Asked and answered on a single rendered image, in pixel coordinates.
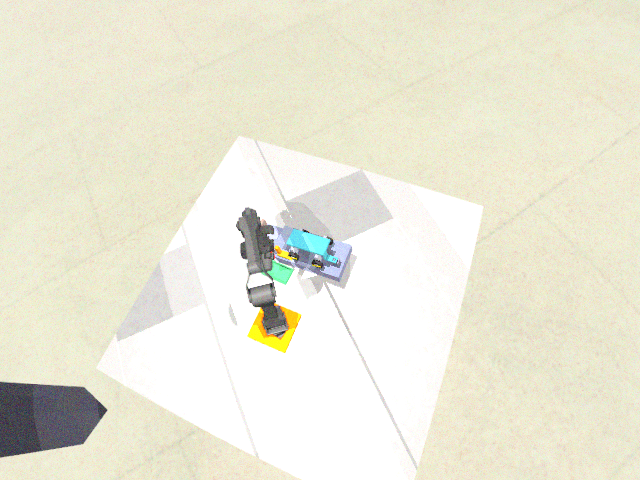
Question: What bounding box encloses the small four-wheeled trolley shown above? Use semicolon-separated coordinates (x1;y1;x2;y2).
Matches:
286;229;338;268

